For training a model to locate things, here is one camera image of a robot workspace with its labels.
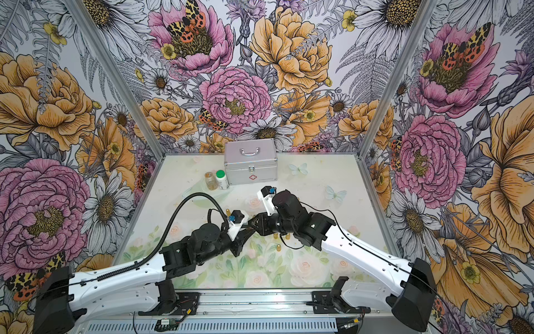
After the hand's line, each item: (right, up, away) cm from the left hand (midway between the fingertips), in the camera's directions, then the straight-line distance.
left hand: (250, 233), depth 74 cm
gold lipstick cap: (+10, -9, +11) cm, 18 cm away
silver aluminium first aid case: (-3, +27, +29) cm, 39 cm away
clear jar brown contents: (-23, +17, +30) cm, 41 cm away
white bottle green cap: (-17, +18, +26) cm, 36 cm away
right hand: (+1, +2, -4) cm, 5 cm away
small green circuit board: (-29, -31, -1) cm, 42 cm away
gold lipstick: (+9, +3, -12) cm, 15 cm away
